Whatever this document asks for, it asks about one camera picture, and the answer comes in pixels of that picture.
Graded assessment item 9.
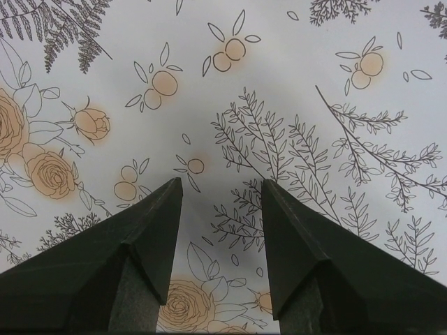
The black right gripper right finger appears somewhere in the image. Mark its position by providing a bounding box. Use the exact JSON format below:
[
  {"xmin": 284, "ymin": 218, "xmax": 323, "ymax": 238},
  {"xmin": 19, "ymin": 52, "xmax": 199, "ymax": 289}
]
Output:
[{"xmin": 261, "ymin": 179, "xmax": 446, "ymax": 334}]

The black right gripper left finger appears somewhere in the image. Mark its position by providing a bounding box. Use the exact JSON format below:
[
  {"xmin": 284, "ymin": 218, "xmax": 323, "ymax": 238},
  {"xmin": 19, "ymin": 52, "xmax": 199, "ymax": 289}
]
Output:
[{"xmin": 1, "ymin": 178, "xmax": 183, "ymax": 332}]

